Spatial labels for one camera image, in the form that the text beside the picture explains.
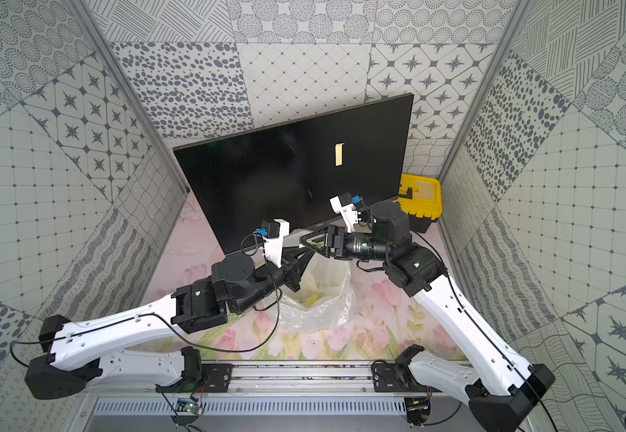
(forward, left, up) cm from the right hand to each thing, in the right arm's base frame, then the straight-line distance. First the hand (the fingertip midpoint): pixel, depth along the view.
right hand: (307, 246), depth 60 cm
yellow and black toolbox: (+35, -38, -19) cm, 55 cm away
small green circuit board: (-28, +31, -37) cm, 55 cm away
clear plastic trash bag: (-10, -4, -8) cm, 13 cm away
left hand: (0, -1, +3) cm, 3 cm away
